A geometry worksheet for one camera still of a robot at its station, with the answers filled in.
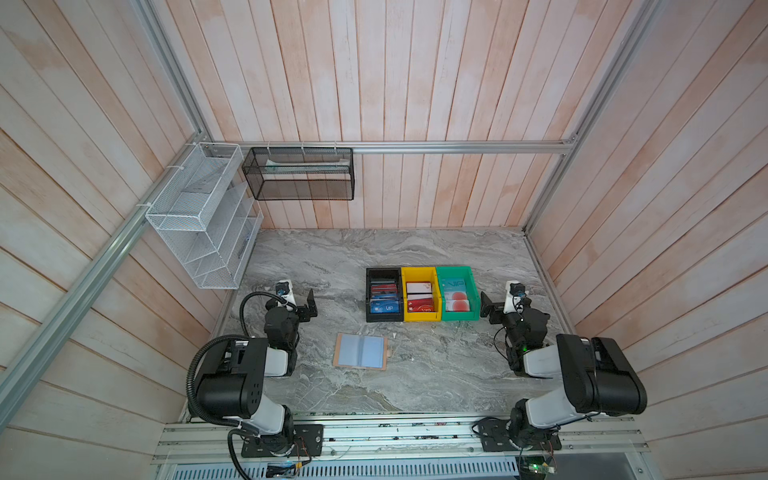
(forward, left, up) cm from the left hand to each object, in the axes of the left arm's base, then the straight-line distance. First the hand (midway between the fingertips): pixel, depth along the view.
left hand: (298, 294), depth 92 cm
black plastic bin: (+9, -26, -1) cm, 27 cm away
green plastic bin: (+10, -55, -1) cm, 55 cm away
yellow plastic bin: (+10, -40, -2) cm, 41 cm away
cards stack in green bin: (+4, -51, -7) cm, 52 cm away
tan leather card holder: (-15, -20, -8) cm, 26 cm away
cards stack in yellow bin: (+3, -39, -6) cm, 40 cm away
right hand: (+1, -63, +1) cm, 63 cm away
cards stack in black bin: (+3, -27, -6) cm, 28 cm away
